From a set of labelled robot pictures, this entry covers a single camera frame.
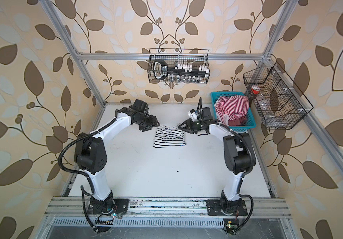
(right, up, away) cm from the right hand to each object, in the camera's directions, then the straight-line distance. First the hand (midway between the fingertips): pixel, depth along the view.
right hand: (180, 129), depth 91 cm
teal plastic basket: (+47, +4, +7) cm, 48 cm away
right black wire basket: (+49, +15, -18) cm, 55 cm away
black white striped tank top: (-9, -6, +8) cm, 13 cm away
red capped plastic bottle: (+44, +24, -4) cm, 50 cm away
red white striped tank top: (+37, +13, +12) cm, 40 cm away
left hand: (-14, +3, -1) cm, 14 cm away
